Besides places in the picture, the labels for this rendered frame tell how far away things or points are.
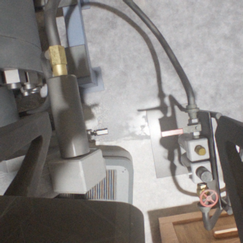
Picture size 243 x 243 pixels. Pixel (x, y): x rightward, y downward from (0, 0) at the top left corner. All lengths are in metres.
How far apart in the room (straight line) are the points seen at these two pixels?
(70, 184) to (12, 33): 0.44
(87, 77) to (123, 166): 0.46
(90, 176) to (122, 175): 0.58
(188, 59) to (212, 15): 0.29
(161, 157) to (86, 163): 0.88
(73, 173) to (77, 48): 0.71
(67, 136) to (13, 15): 0.39
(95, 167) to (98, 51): 0.90
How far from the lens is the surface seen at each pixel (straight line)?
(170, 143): 1.37
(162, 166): 1.39
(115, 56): 1.35
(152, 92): 1.34
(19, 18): 0.77
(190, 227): 1.39
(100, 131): 0.77
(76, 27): 1.16
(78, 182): 0.55
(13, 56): 0.70
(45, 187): 0.59
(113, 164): 1.12
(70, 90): 0.55
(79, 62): 1.11
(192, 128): 0.90
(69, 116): 0.55
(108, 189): 1.16
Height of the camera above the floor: 1.33
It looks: 84 degrees down
